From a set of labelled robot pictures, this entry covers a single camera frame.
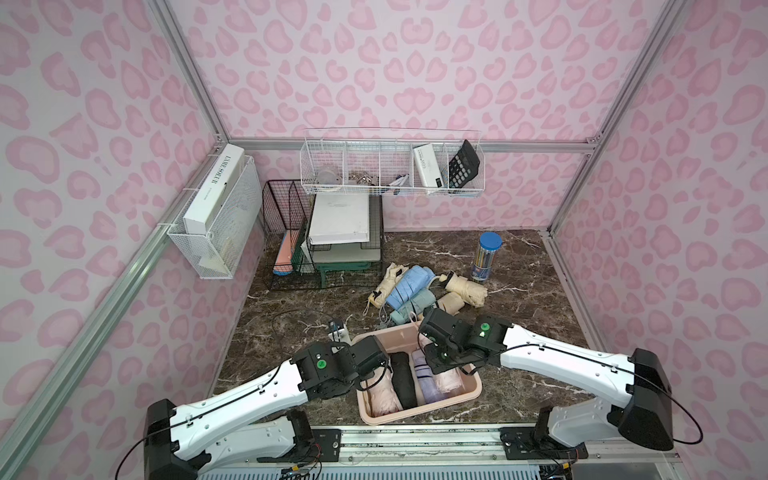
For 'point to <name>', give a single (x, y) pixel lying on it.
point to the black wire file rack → (287, 213)
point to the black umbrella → (402, 379)
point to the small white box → (429, 166)
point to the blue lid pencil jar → (490, 243)
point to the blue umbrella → (409, 280)
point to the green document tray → (335, 259)
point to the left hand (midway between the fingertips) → (368, 363)
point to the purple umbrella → (429, 387)
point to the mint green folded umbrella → (416, 304)
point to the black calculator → (464, 165)
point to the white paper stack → (340, 218)
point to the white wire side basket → (235, 243)
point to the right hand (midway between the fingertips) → (429, 361)
